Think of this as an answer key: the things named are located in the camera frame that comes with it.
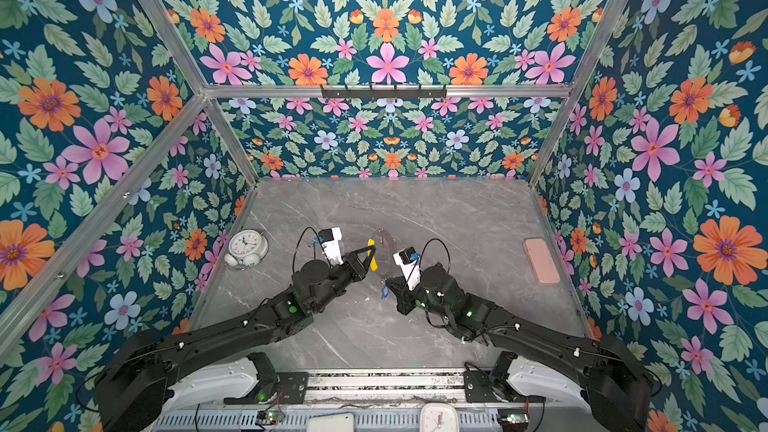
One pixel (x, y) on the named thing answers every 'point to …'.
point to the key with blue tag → (385, 292)
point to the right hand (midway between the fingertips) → (386, 281)
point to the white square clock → (439, 417)
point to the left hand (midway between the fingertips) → (381, 244)
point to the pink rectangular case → (541, 261)
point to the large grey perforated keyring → (385, 245)
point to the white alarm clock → (247, 248)
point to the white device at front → (331, 423)
